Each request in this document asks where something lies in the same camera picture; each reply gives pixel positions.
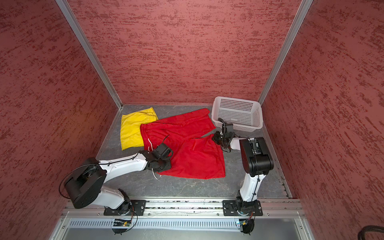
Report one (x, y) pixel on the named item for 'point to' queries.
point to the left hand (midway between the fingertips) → (169, 169)
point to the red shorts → (195, 154)
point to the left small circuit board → (119, 222)
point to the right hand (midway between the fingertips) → (210, 139)
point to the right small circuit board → (242, 222)
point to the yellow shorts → (131, 136)
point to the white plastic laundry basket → (245, 115)
